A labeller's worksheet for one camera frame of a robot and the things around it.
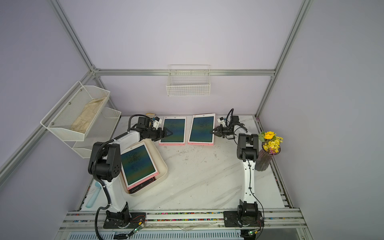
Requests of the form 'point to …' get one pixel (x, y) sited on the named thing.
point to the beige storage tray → (158, 159)
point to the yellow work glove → (150, 115)
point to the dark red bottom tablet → (132, 190)
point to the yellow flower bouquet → (271, 142)
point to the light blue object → (93, 195)
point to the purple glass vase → (263, 159)
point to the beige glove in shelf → (83, 120)
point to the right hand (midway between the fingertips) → (211, 133)
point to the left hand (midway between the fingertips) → (168, 135)
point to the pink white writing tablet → (177, 125)
